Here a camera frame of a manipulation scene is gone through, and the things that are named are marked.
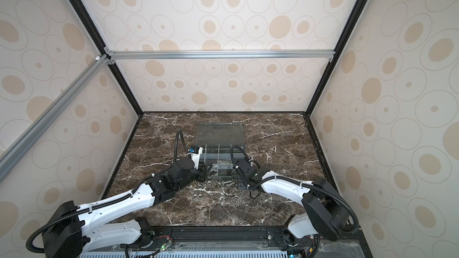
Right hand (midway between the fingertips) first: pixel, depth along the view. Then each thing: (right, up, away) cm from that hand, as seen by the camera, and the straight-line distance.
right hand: (243, 182), depth 88 cm
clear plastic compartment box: (-11, +17, +15) cm, 25 cm away
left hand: (-14, +11, -10) cm, 20 cm away
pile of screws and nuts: (-17, -1, 0) cm, 17 cm away
